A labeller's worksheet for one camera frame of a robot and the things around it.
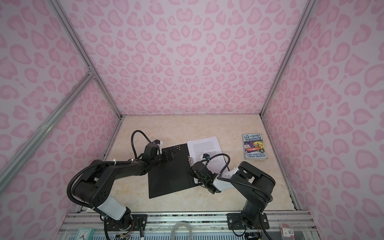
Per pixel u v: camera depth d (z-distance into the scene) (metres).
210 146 1.01
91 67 0.90
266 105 1.16
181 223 0.71
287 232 0.69
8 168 0.51
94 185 0.46
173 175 0.88
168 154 0.85
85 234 0.69
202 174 0.70
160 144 0.88
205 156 0.83
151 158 0.76
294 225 0.73
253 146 0.98
